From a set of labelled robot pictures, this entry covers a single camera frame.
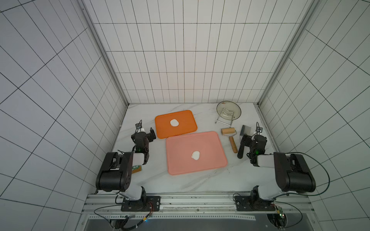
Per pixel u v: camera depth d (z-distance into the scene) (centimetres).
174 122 107
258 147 71
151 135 86
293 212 71
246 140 84
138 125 79
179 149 93
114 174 45
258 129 78
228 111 98
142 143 72
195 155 90
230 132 101
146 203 71
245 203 73
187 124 107
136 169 85
